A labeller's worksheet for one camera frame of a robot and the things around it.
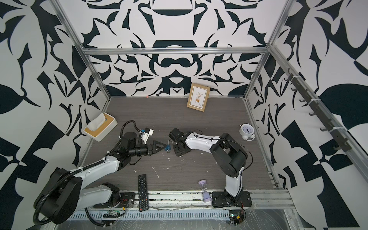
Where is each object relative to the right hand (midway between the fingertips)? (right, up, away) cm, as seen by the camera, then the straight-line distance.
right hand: (179, 150), depth 91 cm
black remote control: (-19, -18, -15) cm, 30 cm away
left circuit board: (-31, -24, -23) cm, 46 cm away
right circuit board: (+28, -27, -20) cm, 44 cm away
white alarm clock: (+45, +11, +7) cm, 47 cm away
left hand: (-8, +6, -12) cm, 16 cm away
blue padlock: (-6, +5, -10) cm, 13 cm away
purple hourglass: (+14, -19, -18) cm, 30 cm away
